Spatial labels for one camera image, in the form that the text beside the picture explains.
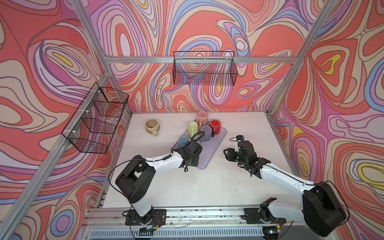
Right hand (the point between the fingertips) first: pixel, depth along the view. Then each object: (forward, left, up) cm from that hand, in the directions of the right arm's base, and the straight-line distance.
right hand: (227, 154), depth 87 cm
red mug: (+23, +4, 0) cm, 24 cm away
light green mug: (+19, +20, +1) cm, 28 cm away
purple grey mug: (+19, +10, +1) cm, 21 cm away
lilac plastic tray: (+10, +10, -9) cm, 17 cm away
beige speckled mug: (+24, +48, 0) cm, 54 cm away
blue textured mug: (+8, +27, +3) cm, 28 cm away
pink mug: (+28, +13, +4) cm, 31 cm away
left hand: (0, +18, -5) cm, 19 cm away
